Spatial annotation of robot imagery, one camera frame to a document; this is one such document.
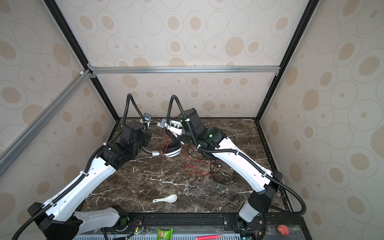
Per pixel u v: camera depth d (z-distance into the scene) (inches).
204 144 17.9
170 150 28.6
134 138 20.3
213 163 37.4
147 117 23.6
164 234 27.0
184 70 35.6
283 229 27.3
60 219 15.3
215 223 29.4
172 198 31.8
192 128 18.7
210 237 27.5
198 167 37.1
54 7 26.5
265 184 16.0
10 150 20.6
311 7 26.8
